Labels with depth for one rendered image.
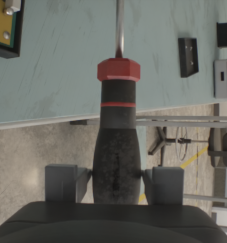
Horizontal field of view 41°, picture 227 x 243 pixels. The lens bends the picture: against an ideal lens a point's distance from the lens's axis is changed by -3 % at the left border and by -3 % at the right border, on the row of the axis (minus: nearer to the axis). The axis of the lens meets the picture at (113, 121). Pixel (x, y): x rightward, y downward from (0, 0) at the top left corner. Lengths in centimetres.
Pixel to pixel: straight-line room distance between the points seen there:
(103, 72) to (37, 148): 161
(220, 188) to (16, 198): 586
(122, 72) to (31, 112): 11
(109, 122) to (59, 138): 175
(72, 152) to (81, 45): 173
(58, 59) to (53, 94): 3
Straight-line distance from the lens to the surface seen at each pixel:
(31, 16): 27
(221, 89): 100
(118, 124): 16
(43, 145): 180
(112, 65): 16
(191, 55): 73
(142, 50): 46
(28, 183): 174
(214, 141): 310
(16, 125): 25
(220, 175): 705
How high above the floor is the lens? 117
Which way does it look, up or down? 28 degrees down
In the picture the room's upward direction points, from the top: 91 degrees clockwise
